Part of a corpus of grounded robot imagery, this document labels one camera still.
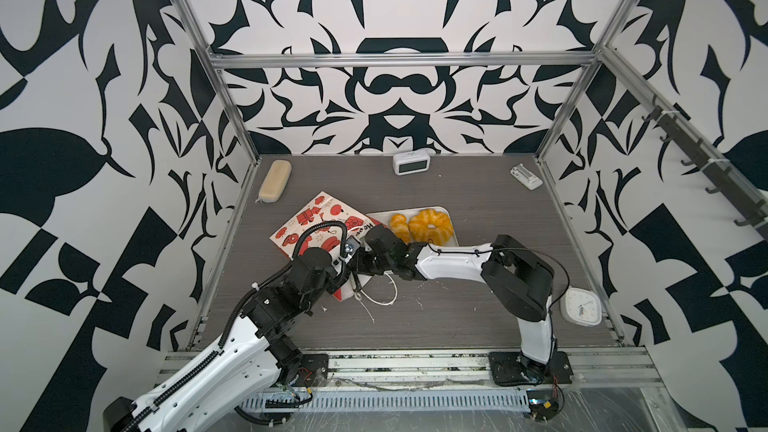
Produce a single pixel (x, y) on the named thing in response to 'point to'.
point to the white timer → (581, 306)
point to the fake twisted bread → (400, 226)
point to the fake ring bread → (418, 227)
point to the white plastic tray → (384, 218)
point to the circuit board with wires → (545, 404)
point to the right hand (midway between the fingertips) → (344, 263)
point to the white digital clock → (411, 162)
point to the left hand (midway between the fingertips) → (337, 244)
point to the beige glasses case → (275, 181)
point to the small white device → (526, 177)
